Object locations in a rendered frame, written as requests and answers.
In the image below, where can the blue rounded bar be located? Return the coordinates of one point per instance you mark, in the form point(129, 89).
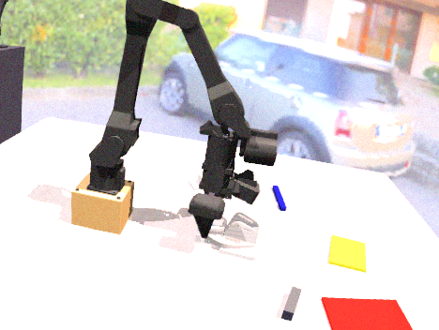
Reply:
point(279, 198)

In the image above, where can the red flat plate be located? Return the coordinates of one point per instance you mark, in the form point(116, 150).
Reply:
point(364, 314)

